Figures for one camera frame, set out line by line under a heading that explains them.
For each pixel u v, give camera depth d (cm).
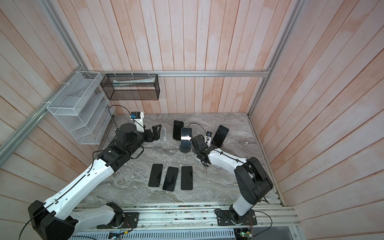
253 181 45
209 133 81
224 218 73
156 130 65
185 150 100
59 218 40
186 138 96
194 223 73
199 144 71
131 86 105
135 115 60
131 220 73
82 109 72
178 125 96
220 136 94
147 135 64
